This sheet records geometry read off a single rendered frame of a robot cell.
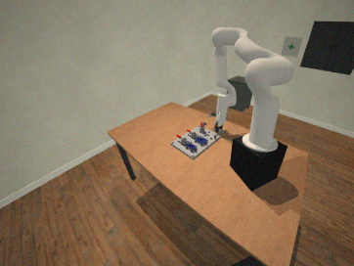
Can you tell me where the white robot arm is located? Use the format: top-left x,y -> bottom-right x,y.
211,27 -> 294,152

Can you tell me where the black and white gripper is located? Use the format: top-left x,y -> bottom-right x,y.
214,113 -> 226,133

